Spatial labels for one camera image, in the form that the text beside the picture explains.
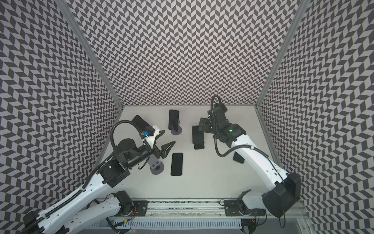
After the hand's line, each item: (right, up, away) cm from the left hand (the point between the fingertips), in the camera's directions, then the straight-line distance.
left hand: (169, 137), depth 66 cm
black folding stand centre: (+15, -9, +28) cm, 33 cm away
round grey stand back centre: (+1, 0, +36) cm, 36 cm away
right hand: (+18, +4, +11) cm, 22 cm away
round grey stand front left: (-9, -18, +15) cm, 25 cm away
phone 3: (+14, -3, +32) cm, 35 cm away
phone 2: (-2, +8, +30) cm, 31 cm away
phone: (-20, +5, +23) cm, 31 cm away
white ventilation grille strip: (+4, -42, +3) cm, 43 cm away
